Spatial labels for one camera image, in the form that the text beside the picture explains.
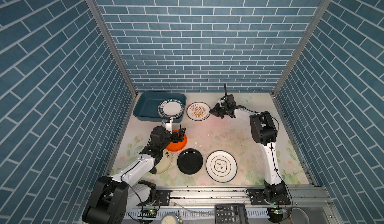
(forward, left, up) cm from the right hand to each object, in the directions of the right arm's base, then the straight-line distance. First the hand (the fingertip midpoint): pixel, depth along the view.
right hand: (208, 109), depth 106 cm
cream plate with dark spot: (-39, +23, -3) cm, 45 cm away
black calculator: (-60, -14, -2) cm, 61 cm away
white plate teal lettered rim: (+1, +26, 0) cm, 26 cm away
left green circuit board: (-62, +25, -6) cm, 68 cm away
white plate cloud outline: (-38, -10, -4) cm, 39 cm away
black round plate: (-36, +9, -4) cm, 38 cm away
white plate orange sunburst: (0, +7, -2) cm, 8 cm away
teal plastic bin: (+3, +48, -3) cm, 48 cm away
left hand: (-23, +16, +10) cm, 29 cm away
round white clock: (-64, +14, +1) cm, 66 cm away
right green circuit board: (-57, -37, -5) cm, 68 cm away
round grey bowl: (-58, -45, -4) cm, 74 cm away
